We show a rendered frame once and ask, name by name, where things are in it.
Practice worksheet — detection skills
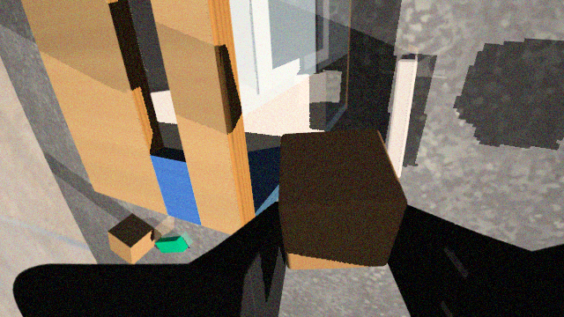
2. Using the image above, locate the small green block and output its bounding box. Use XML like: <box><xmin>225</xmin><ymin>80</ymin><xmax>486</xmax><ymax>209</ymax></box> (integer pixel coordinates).
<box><xmin>156</xmin><ymin>236</ymin><xmax>188</xmax><ymax>253</ymax></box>

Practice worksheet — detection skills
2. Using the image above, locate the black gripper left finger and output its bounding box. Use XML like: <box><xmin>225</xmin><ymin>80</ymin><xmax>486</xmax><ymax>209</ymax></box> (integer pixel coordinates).
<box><xmin>12</xmin><ymin>202</ymin><xmax>286</xmax><ymax>317</ymax></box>

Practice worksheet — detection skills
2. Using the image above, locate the tan cube with dark brown top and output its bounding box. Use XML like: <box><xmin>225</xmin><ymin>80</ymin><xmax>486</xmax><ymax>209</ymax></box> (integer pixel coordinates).
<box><xmin>108</xmin><ymin>213</ymin><xmax>155</xmax><ymax>264</ymax></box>

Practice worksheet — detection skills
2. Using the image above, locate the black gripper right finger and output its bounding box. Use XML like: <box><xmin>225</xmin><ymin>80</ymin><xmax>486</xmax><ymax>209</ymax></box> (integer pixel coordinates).
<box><xmin>388</xmin><ymin>204</ymin><xmax>564</xmax><ymax>317</ymax></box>

